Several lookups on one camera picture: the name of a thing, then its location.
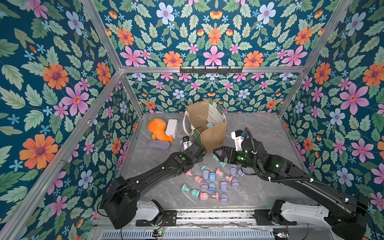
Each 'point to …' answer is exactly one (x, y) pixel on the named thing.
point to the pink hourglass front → (204, 196)
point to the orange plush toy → (157, 127)
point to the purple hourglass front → (224, 197)
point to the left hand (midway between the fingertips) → (198, 154)
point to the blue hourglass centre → (212, 187)
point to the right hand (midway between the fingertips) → (221, 148)
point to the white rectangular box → (171, 128)
